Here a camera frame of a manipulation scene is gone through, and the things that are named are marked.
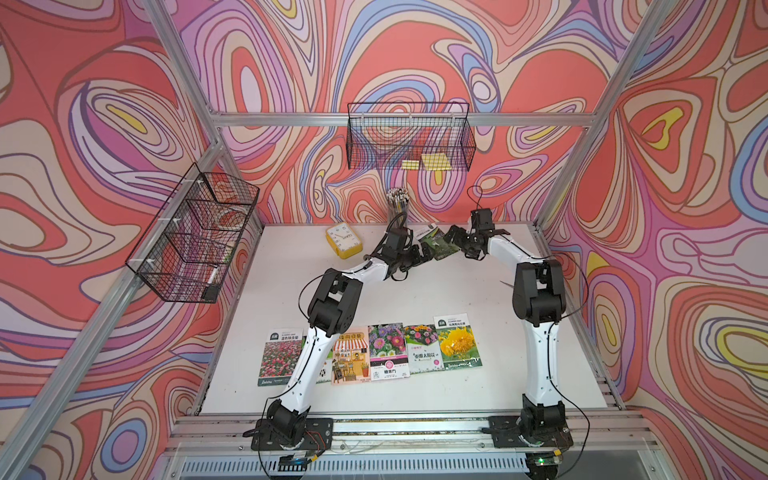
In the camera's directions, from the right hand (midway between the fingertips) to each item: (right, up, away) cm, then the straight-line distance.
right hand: (454, 247), depth 108 cm
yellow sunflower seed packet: (-4, -29, -20) cm, 36 cm away
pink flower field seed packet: (-57, -32, -20) cm, 68 cm away
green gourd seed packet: (-6, +4, +7) cm, 10 cm away
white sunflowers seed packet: (-14, -31, -20) cm, 39 cm away
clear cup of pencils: (-21, +17, -4) cm, 27 cm away
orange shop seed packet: (-36, -34, -22) cm, 54 cm away
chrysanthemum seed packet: (-25, -31, -21) cm, 45 cm away
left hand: (-9, -4, -4) cm, 11 cm away
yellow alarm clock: (-41, +2, +3) cm, 42 cm away
